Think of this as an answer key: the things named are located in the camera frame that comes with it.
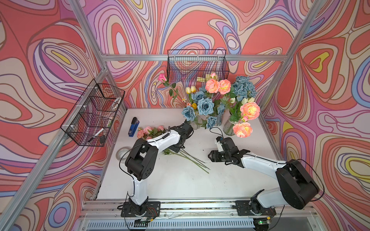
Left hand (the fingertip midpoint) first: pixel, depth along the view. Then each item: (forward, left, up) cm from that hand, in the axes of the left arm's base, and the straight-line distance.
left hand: (181, 145), depth 94 cm
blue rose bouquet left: (+2, -12, +31) cm, 33 cm away
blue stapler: (+18, +36, -2) cm, 41 cm away
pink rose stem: (-5, -2, -3) cm, 6 cm away
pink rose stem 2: (+7, +28, +3) cm, 29 cm away
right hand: (-9, -21, -2) cm, 23 cm away
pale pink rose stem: (+8, +21, +5) cm, 24 cm away
